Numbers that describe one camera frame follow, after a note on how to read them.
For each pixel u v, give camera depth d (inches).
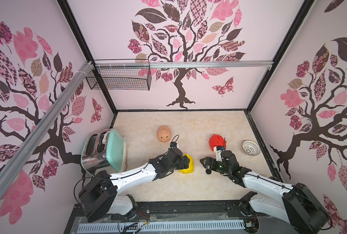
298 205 16.3
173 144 29.7
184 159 29.3
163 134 37.3
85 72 31.3
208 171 34.5
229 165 26.4
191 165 32.0
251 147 37.5
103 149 29.5
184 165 28.6
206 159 31.0
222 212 29.0
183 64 36.6
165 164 24.6
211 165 29.8
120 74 37.3
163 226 27.4
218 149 31.7
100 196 16.0
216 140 35.6
